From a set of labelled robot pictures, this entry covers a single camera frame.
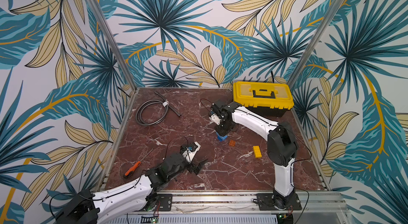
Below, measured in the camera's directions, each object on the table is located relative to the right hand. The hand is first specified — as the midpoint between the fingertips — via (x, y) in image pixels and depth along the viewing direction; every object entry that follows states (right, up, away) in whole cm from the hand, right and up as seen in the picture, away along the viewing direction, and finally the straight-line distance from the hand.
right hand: (222, 131), depth 91 cm
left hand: (-13, -10, -12) cm, 20 cm away
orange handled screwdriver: (-47, -18, -8) cm, 51 cm away
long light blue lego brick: (-1, -4, 0) cm, 4 cm away
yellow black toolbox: (+26, +18, +2) cm, 32 cm away
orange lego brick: (+5, -7, 0) cm, 9 cm away
